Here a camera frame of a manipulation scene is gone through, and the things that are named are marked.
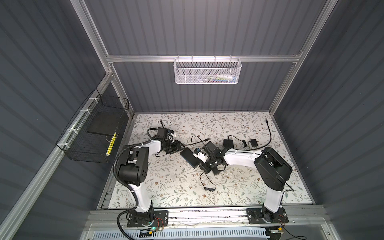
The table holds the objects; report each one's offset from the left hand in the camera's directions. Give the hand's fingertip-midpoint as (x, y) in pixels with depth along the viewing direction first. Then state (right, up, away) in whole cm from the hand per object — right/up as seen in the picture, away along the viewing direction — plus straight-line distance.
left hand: (182, 148), depth 97 cm
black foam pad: (-37, +16, -22) cm, 46 cm away
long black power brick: (+4, -4, -4) cm, 7 cm away
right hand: (+13, -11, -5) cm, 18 cm away
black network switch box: (+32, +3, +4) cm, 32 cm away
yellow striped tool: (-31, +4, -29) cm, 42 cm away
